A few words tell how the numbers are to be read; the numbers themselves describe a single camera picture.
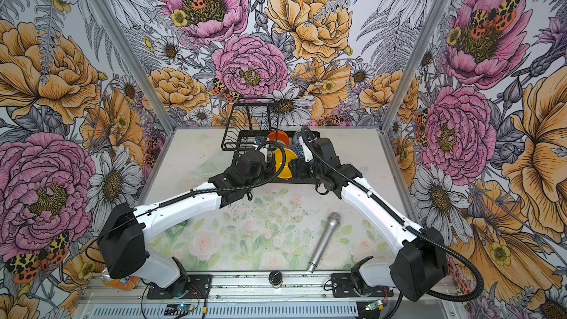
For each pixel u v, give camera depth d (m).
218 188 0.57
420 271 0.40
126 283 0.72
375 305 0.72
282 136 1.04
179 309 0.71
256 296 0.74
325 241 0.82
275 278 0.68
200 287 0.75
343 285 0.74
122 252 0.42
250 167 0.61
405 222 0.43
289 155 0.87
